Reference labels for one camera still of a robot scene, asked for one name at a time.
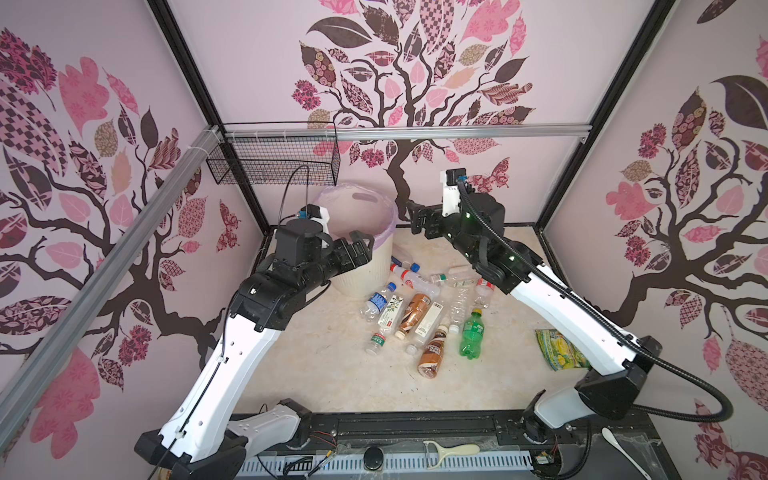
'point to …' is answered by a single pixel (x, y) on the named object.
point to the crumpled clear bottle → (460, 304)
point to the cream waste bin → (371, 279)
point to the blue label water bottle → (376, 303)
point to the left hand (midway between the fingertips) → (359, 250)
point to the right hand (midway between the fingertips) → (430, 196)
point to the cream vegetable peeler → (450, 450)
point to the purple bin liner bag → (362, 209)
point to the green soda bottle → (472, 335)
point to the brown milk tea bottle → (431, 360)
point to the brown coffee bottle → (414, 314)
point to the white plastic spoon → (614, 441)
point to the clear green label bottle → (440, 278)
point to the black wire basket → (277, 153)
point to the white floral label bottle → (390, 313)
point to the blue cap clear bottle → (412, 266)
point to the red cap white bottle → (415, 281)
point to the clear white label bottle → (429, 320)
